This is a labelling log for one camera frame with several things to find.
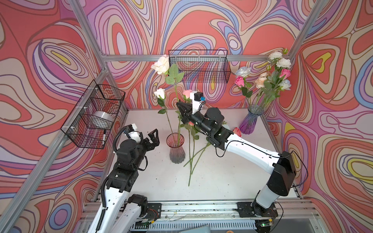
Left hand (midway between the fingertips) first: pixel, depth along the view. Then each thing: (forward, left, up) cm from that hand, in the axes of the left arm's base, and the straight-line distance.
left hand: (152, 131), depth 69 cm
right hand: (+8, -12, +9) cm, 17 cm away
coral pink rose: (+18, -52, -25) cm, 60 cm away
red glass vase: (-2, -11, -19) cm, 22 cm away
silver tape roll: (+8, +26, +2) cm, 27 cm away
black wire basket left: (+6, +32, +1) cm, 32 cm away
